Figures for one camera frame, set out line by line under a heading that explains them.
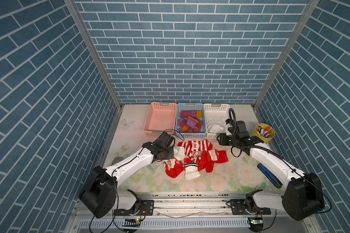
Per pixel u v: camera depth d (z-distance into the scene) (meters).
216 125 0.99
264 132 0.91
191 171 0.85
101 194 0.41
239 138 0.64
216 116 1.12
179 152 0.91
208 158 0.89
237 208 0.74
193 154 0.92
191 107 1.16
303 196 0.41
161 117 1.15
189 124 0.99
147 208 0.74
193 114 1.08
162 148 0.64
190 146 0.96
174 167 0.87
